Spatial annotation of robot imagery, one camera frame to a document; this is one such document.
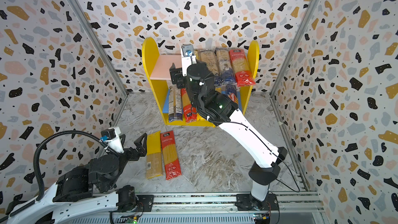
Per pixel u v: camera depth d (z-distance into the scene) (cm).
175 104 92
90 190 43
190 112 87
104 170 40
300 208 75
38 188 41
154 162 85
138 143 54
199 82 37
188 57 44
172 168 82
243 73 69
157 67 78
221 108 41
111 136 50
